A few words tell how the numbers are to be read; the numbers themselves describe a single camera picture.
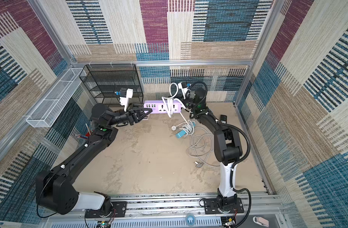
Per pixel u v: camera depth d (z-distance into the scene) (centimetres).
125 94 56
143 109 59
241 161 51
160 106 61
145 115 60
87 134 91
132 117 58
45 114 71
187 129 97
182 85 76
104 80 106
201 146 96
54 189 40
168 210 73
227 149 54
